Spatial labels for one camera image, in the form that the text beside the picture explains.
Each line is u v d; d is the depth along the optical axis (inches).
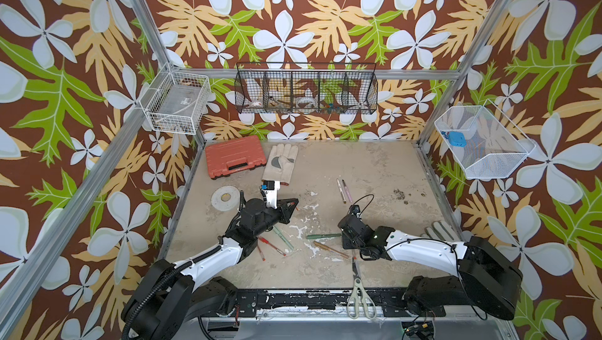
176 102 33.9
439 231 34.9
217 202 38.6
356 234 26.2
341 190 39.9
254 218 24.4
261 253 33.8
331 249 33.4
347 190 39.9
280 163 43.6
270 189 28.4
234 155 42.5
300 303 29.5
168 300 16.0
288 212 29.8
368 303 29.5
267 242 34.6
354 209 31.0
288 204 30.6
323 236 34.8
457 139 33.8
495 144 30.7
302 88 37.9
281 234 34.9
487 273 16.6
